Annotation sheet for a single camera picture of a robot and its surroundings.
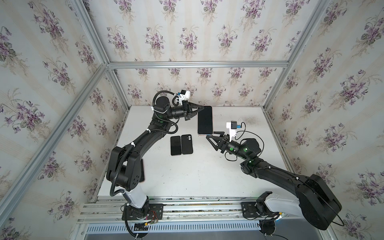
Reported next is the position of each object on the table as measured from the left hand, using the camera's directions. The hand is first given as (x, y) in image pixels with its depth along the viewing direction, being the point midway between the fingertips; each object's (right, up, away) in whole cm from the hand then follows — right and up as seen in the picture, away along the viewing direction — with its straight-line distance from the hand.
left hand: (203, 107), depth 68 cm
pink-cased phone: (+1, -7, -1) cm, 7 cm away
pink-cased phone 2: (-34, -38, +16) cm, 53 cm away
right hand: (+1, -14, 0) cm, 14 cm away
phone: (-17, -23, +30) cm, 41 cm away
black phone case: (-9, -22, +31) cm, 39 cm away
